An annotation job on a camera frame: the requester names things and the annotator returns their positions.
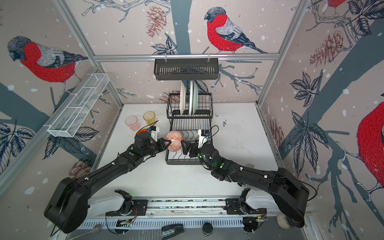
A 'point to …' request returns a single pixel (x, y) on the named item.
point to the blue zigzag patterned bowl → (176, 137)
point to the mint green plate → (195, 106)
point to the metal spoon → (96, 229)
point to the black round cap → (207, 228)
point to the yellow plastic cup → (149, 117)
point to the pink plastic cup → (132, 121)
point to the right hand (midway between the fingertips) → (185, 143)
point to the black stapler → (171, 230)
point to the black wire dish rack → (190, 114)
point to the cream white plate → (183, 93)
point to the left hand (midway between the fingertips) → (171, 142)
